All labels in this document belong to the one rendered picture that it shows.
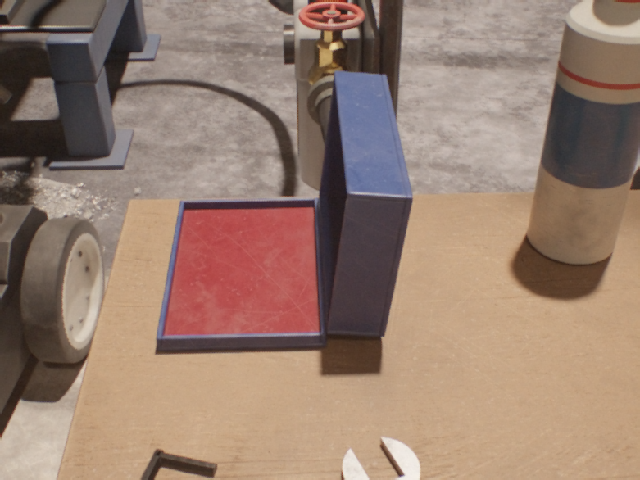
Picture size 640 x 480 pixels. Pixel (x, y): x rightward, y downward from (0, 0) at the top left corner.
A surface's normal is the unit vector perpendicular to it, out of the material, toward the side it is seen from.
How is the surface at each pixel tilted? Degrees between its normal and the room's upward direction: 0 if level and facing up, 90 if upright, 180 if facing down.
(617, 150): 90
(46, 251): 19
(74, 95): 90
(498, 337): 0
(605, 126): 90
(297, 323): 0
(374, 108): 6
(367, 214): 90
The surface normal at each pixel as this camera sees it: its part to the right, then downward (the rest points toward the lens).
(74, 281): 1.00, 0.05
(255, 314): 0.00, -0.80
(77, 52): 0.04, 0.60
